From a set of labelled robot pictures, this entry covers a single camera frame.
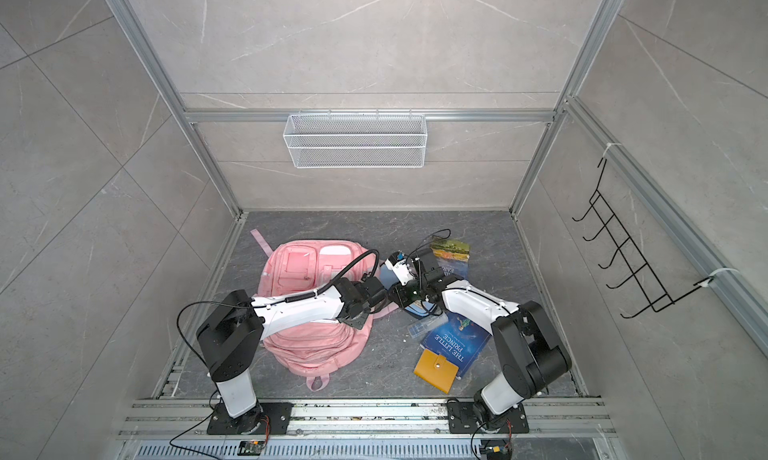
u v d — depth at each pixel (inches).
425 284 27.5
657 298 22.4
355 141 39.6
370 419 29.4
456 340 33.8
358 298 24.9
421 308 30.9
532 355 17.9
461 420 28.7
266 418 28.7
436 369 31.4
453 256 40.9
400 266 31.4
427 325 34.6
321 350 31.5
